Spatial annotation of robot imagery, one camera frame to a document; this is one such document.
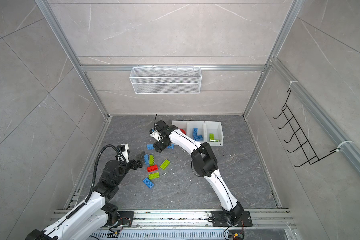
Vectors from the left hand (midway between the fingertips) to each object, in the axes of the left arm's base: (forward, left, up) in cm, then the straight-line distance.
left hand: (135, 148), depth 81 cm
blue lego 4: (-14, -6, -16) cm, 22 cm away
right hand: (+11, -12, -14) cm, 21 cm away
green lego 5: (-9, -8, -17) cm, 21 cm away
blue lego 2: (+22, -36, -15) cm, 45 cm away
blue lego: (+10, -5, -14) cm, 18 cm away
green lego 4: (-3, -15, -15) cm, 21 cm away
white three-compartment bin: (+21, -47, -14) cm, 53 cm away
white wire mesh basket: (+47, -16, +13) cm, 51 cm away
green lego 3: (0, -6, -15) cm, 16 cm away
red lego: (-5, -7, -15) cm, 17 cm away
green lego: (+19, -48, -17) cm, 54 cm away
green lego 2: (+16, -50, -18) cm, 56 cm away
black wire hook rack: (-12, -78, +17) cm, 81 cm away
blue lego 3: (0, -4, -13) cm, 14 cm away
